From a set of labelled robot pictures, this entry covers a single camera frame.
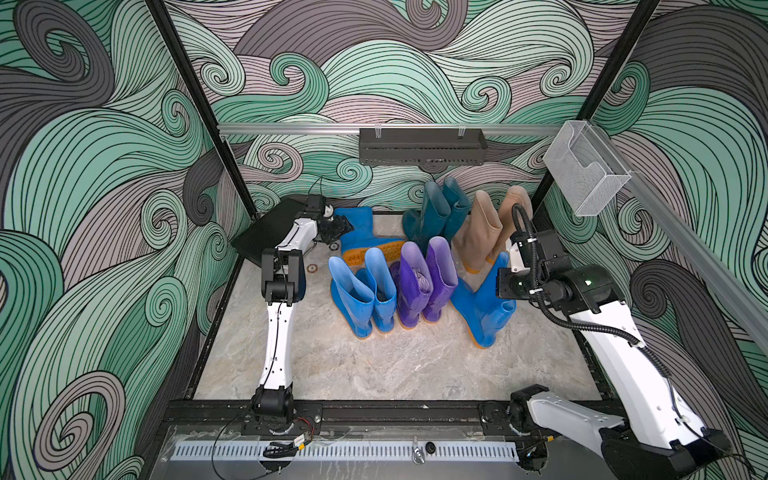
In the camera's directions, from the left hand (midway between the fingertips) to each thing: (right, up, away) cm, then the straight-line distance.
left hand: (348, 226), depth 110 cm
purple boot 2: (+27, -13, -39) cm, 49 cm away
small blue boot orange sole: (+3, -1, 0) cm, 3 cm away
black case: (-31, -1, +4) cm, 32 cm away
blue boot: (+6, -18, -42) cm, 47 cm away
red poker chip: (-12, -15, -6) cm, 20 cm away
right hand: (+40, -15, -40) cm, 58 cm away
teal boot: (+36, +5, -22) cm, 42 cm away
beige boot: (+53, +9, -19) cm, 57 cm away
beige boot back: (+42, -4, -17) cm, 45 cm away
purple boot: (+21, -16, -34) cm, 43 cm away
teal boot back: (+25, 0, -12) cm, 28 cm away
